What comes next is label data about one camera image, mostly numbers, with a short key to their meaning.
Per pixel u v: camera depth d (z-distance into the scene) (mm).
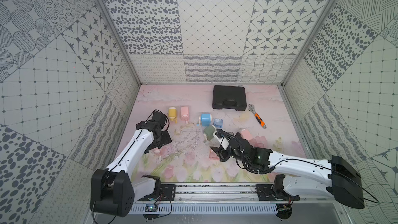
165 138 761
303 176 493
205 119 924
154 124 589
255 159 579
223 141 625
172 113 948
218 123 1007
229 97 1080
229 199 732
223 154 671
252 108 1067
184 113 949
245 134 875
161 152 842
